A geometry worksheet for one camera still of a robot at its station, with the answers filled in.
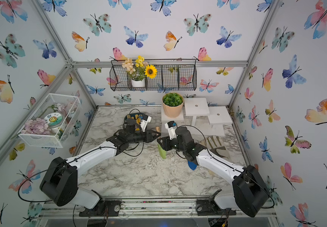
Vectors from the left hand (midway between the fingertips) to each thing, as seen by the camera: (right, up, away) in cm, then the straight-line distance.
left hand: (160, 133), depth 79 cm
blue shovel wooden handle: (+19, -21, +10) cm, 31 cm away
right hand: (0, -3, -1) cm, 3 cm away
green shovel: (+1, -11, 0) cm, 11 cm away
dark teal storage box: (-19, +10, +28) cm, 35 cm away
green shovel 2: (-25, +10, +27) cm, 38 cm away
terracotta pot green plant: (+7, +17, +5) cm, 19 cm away
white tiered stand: (+29, +8, +31) cm, 43 cm away
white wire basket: (-51, +15, 0) cm, 54 cm away
